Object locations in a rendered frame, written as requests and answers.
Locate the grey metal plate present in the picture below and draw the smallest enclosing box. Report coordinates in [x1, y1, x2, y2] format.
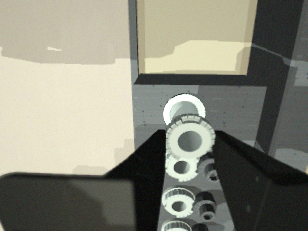
[133, 74, 267, 231]

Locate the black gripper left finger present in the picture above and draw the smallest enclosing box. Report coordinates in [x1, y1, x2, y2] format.
[0, 130, 166, 231]

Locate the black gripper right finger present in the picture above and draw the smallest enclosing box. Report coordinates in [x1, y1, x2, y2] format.
[212, 130, 308, 231]

